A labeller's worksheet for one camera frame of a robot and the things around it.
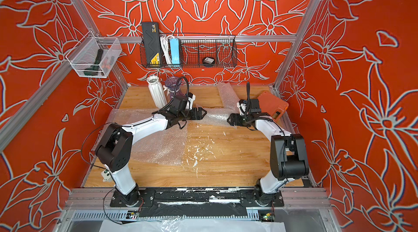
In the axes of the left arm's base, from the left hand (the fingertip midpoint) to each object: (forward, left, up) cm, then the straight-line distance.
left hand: (202, 111), depth 90 cm
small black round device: (+26, -2, +15) cm, 30 cm away
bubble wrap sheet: (+1, +47, -11) cm, 48 cm away
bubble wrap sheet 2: (-18, +18, -12) cm, 28 cm away
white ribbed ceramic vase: (+10, +28, +3) cm, 30 cm away
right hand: (-2, -16, -5) cm, 17 cm away
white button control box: (-34, +45, -11) cm, 57 cm away
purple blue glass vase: (+16, +20, +4) cm, 26 cm away
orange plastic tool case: (+12, -43, -7) cm, 46 cm away
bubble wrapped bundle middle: (0, -9, -4) cm, 10 cm away
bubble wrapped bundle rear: (+14, -15, -3) cm, 21 cm away
